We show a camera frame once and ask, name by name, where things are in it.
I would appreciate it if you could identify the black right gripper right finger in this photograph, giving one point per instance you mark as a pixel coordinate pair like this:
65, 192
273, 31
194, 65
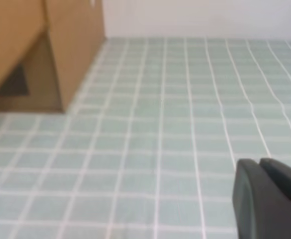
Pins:
275, 186

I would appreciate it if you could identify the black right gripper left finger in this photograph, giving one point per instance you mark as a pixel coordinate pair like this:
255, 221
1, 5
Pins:
252, 224

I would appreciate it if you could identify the brown shoebox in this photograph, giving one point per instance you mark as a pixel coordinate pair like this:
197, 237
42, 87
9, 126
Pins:
49, 75
23, 22

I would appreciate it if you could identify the cyan checkered tablecloth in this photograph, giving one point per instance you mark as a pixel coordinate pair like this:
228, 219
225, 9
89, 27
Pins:
149, 146

